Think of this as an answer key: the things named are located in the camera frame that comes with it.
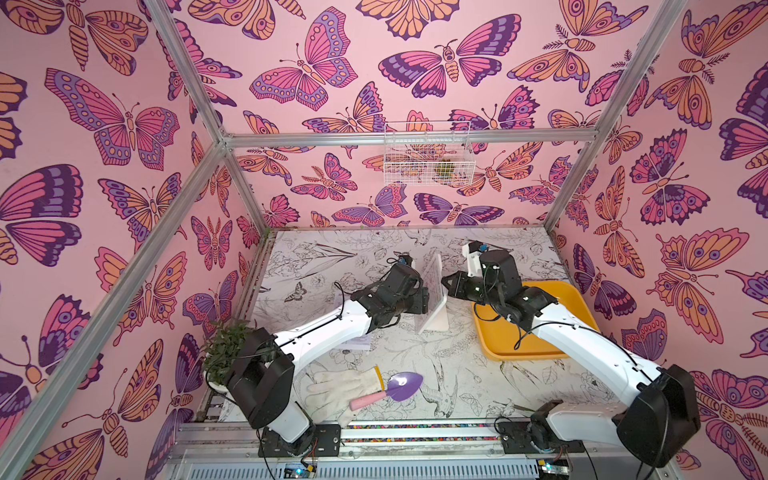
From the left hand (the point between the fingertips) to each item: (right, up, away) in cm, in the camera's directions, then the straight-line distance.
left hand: (424, 294), depth 83 cm
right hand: (+5, +5, -4) cm, 8 cm away
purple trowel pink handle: (-7, -25, -1) cm, 26 cm away
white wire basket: (+3, +43, +11) cm, 45 cm away
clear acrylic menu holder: (+4, -6, -1) cm, 7 cm away
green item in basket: (+8, +38, +11) cm, 40 cm away
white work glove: (-25, -27, -3) cm, 37 cm away
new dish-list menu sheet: (+2, +4, -2) cm, 5 cm away
